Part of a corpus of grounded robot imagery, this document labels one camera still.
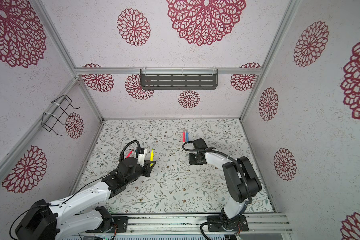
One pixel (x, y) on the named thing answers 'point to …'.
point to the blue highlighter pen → (187, 136)
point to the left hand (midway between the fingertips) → (154, 164)
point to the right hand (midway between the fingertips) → (191, 157)
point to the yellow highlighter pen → (152, 154)
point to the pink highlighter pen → (184, 137)
